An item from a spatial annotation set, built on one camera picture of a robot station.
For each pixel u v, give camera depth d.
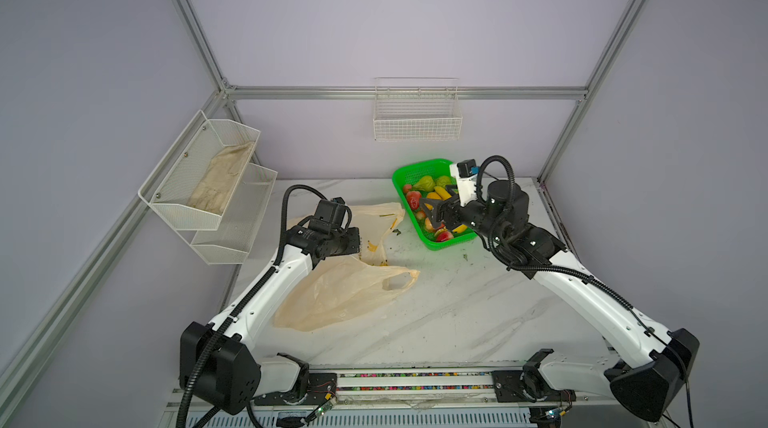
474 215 0.61
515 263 0.50
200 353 0.39
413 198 1.11
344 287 0.78
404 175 1.12
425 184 1.11
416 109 0.95
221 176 0.80
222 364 0.39
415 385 0.75
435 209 0.61
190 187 0.75
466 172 0.57
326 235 0.57
